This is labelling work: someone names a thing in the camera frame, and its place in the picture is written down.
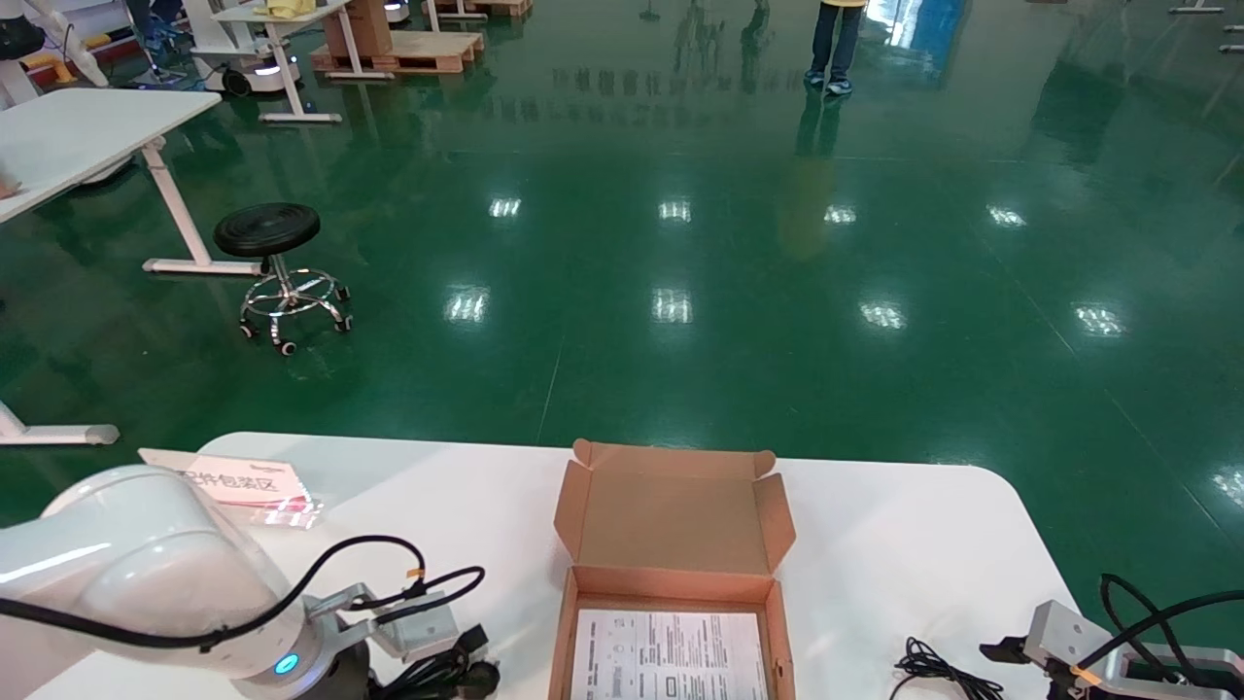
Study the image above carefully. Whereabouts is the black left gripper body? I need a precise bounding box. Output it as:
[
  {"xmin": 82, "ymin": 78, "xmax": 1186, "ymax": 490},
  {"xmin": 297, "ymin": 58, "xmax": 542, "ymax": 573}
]
[{"xmin": 326, "ymin": 644, "xmax": 376, "ymax": 700}]

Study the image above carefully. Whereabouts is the open brown cardboard box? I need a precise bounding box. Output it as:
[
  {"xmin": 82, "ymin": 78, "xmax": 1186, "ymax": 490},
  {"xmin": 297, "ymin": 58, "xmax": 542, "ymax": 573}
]
[{"xmin": 549, "ymin": 437, "xmax": 798, "ymax": 700}]

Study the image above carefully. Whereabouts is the black wired computer mouse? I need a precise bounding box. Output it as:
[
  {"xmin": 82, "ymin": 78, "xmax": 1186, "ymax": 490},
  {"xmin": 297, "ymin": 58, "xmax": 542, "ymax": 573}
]
[{"xmin": 892, "ymin": 637, "xmax": 1007, "ymax": 700}]

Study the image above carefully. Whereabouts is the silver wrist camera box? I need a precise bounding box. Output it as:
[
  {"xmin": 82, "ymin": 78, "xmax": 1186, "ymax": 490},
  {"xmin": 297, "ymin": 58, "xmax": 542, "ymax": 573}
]
[
  {"xmin": 1025, "ymin": 600, "xmax": 1244, "ymax": 686},
  {"xmin": 309, "ymin": 583, "xmax": 460, "ymax": 664}
]

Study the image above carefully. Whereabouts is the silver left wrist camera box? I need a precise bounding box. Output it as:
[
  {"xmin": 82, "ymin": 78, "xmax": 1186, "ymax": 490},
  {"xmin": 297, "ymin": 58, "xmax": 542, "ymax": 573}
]
[{"xmin": 309, "ymin": 583, "xmax": 460, "ymax": 664}]

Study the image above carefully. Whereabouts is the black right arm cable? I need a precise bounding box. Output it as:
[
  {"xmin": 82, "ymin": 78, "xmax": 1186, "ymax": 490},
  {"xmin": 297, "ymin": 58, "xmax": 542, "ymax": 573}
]
[{"xmin": 1098, "ymin": 574, "xmax": 1244, "ymax": 693}]

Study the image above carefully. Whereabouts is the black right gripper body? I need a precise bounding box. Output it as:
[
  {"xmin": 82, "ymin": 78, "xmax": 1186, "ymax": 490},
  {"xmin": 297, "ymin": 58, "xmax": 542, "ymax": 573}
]
[{"xmin": 1118, "ymin": 669, "xmax": 1244, "ymax": 700}]

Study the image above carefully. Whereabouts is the brown carton on pallet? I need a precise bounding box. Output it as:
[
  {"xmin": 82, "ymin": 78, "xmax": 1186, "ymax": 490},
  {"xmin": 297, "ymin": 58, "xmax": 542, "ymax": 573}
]
[{"xmin": 324, "ymin": 0, "xmax": 395, "ymax": 57}]

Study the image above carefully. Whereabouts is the small white table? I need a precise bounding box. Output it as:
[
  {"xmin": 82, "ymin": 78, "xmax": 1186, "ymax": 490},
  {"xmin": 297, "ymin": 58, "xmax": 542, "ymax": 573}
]
[{"xmin": 212, "ymin": 0, "xmax": 351, "ymax": 124}]

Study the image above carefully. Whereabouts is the white table foot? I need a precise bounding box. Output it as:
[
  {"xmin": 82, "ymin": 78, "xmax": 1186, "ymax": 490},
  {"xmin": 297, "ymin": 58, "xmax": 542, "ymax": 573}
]
[{"xmin": 0, "ymin": 399, "xmax": 121, "ymax": 446}]

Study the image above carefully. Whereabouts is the black round rolling stool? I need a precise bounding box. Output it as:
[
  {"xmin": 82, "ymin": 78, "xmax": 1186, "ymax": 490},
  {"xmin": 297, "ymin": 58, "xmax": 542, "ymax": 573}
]
[{"xmin": 214, "ymin": 202, "xmax": 353, "ymax": 357}]

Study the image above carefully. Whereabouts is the standing person in dark trousers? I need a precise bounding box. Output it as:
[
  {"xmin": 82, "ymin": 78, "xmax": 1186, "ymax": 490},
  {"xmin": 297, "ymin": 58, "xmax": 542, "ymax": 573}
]
[{"xmin": 805, "ymin": 0, "xmax": 868, "ymax": 96}]

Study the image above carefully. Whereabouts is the acrylic sign with pink label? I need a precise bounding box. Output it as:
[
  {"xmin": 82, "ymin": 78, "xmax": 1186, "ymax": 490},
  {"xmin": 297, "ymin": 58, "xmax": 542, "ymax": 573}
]
[{"xmin": 138, "ymin": 447, "xmax": 324, "ymax": 531}]

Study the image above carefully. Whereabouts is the large white desk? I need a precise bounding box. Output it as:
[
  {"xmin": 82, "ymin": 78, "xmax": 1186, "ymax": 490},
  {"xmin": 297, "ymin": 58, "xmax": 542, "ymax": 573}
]
[{"xmin": 0, "ymin": 87, "xmax": 261, "ymax": 276}]

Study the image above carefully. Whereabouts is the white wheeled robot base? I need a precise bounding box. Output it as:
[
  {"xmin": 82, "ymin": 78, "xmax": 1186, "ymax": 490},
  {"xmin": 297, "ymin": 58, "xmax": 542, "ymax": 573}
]
[{"xmin": 190, "ymin": 53, "xmax": 304, "ymax": 96}]

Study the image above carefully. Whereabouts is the wooden pallet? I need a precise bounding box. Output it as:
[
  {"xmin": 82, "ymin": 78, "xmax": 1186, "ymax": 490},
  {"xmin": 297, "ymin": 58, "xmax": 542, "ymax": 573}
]
[{"xmin": 311, "ymin": 29, "xmax": 485, "ymax": 76}]

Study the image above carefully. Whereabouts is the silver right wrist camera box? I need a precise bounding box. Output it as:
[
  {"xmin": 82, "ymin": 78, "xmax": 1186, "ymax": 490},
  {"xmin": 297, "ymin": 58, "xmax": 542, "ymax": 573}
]
[{"xmin": 1025, "ymin": 600, "xmax": 1244, "ymax": 686}]

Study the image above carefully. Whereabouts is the white printed instruction sheet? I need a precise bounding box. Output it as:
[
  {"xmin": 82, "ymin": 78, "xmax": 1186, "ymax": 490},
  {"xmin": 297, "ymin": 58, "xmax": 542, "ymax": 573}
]
[{"xmin": 569, "ymin": 608, "xmax": 771, "ymax": 700}]

